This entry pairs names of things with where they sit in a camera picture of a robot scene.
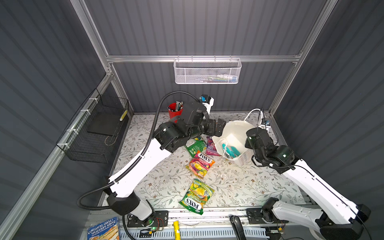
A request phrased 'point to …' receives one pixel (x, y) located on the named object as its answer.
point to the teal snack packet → (232, 150)
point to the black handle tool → (238, 228)
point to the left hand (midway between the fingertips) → (216, 119)
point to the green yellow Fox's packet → (198, 194)
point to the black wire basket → (91, 136)
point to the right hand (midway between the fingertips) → (255, 136)
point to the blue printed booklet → (108, 230)
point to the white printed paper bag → (231, 138)
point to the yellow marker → (177, 235)
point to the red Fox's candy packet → (199, 164)
